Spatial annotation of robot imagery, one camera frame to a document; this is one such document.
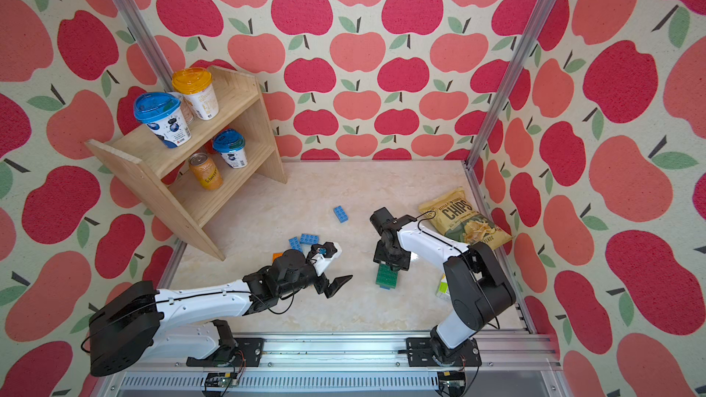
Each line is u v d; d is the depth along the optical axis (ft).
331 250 2.18
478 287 1.55
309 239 3.14
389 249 2.46
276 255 3.03
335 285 2.27
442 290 2.69
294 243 3.11
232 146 2.75
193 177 2.63
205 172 2.57
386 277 2.75
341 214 3.34
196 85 2.16
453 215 3.08
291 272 1.99
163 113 1.94
